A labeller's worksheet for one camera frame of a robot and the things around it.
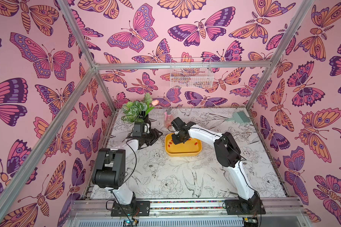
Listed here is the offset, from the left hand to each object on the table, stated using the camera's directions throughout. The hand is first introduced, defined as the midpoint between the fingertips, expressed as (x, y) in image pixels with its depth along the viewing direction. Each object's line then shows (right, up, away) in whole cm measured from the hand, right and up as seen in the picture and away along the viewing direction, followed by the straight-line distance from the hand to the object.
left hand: (162, 134), depth 94 cm
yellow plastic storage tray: (+21, -10, +7) cm, 24 cm away
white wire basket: (+22, +41, +12) cm, 48 cm away
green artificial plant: (-15, +14, -10) cm, 23 cm away
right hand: (+6, -6, +4) cm, 10 cm away
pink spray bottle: (+4, +11, +7) cm, 13 cm away
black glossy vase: (-12, +11, +1) cm, 16 cm away
